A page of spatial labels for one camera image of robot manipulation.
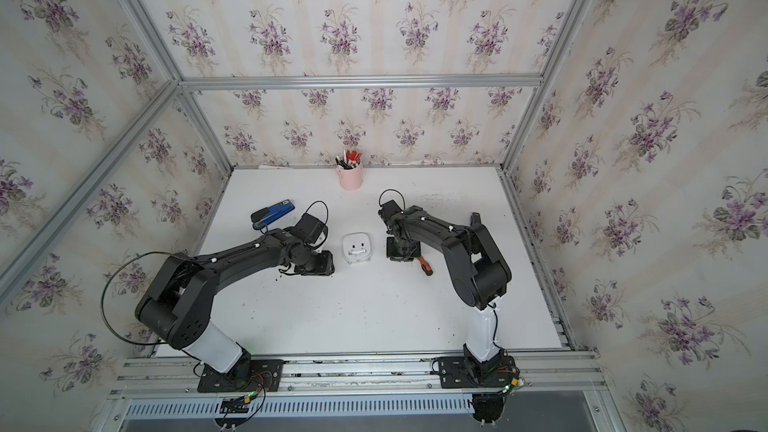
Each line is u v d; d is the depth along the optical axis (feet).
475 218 3.32
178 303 1.47
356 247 3.05
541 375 2.43
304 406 2.30
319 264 2.60
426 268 2.97
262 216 3.29
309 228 2.42
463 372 2.40
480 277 1.66
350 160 3.62
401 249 2.65
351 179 3.64
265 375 2.40
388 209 2.58
